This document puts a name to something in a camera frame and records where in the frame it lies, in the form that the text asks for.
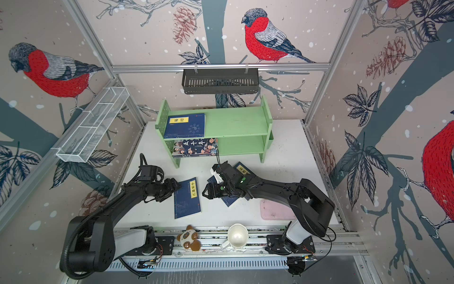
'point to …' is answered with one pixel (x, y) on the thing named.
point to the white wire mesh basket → (90, 125)
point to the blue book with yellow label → (192, 125)
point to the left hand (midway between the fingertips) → (176, 188)
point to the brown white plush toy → (188, 239)
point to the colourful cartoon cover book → (192, 148)
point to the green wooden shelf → (239, 130)
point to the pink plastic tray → (272, 210)
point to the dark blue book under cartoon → (227, 200)
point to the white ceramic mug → (237, 236)
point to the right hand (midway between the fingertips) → (206, 195)
